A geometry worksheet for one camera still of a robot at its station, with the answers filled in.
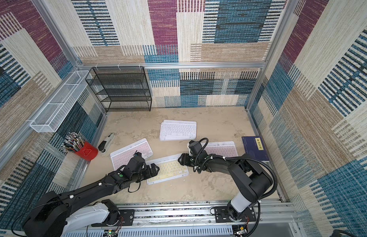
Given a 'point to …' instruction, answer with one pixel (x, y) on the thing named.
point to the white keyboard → (175, 130)
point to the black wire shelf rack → (121, 87)
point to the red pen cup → (89, 152)
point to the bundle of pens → (72, 142)
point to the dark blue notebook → (254, 148)
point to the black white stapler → (104, 146)
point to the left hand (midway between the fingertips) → (156, 171)
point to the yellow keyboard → (169, 168)
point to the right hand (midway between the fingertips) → (183, 164)
